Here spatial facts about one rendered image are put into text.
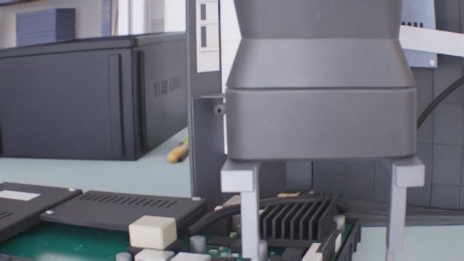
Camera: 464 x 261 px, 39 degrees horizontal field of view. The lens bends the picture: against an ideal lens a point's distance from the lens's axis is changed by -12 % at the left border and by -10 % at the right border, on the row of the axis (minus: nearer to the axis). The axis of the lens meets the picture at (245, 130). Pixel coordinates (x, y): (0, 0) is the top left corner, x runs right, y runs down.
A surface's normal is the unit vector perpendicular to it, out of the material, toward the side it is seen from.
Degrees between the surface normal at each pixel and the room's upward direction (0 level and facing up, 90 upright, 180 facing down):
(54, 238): 0
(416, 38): 90
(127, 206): 0
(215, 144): 90
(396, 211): 90
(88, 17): 90
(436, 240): 0
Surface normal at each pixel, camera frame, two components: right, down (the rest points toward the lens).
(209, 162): 0.69, 0.09
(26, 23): -0.15, 0.15
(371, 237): -0.03, -0.99
